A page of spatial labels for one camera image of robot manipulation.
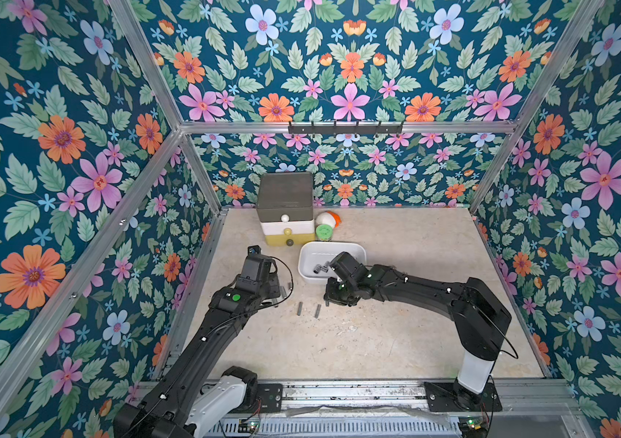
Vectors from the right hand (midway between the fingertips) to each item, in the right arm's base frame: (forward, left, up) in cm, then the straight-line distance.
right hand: (324, 295), depth 85 cm
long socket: (-1, +9, -8) cm, 12 cm away
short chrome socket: (+7, +13, -8) cm, 17 cm away
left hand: (+1, +15, +8) cm, 17 cm away
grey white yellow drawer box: (+25, +14, +13) cm, 32 cm away
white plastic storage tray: (+18, +5, -6) cm, 19 cm away
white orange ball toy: (+36, +1, -3) cm, 37 cm away
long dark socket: (-1, +3, -9) cm, 9 cm away
